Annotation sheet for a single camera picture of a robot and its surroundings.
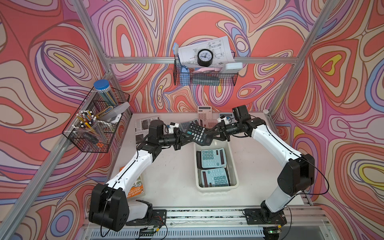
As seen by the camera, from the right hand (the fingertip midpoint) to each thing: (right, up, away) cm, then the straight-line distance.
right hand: (209, 137), depth 75 cm
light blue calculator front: (+4, -23, +7) cm, 24 cm away
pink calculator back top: (+1, +13, +40) cm, 42 cm away
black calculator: (-5, +2, 0) cm, 5 cm away
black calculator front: (-5, -12, +16) cm, 21 cm away
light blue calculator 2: (+4, -13, +13) cm, 19 cm away
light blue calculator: (+11, +11, +3) cm, 16 cm away
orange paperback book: (-38, -27, +3) cm, 47 cm away
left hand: (-8, 0, -4) cm, 9 cm away
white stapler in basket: (-47, +11, -3) cm, 48 cm away
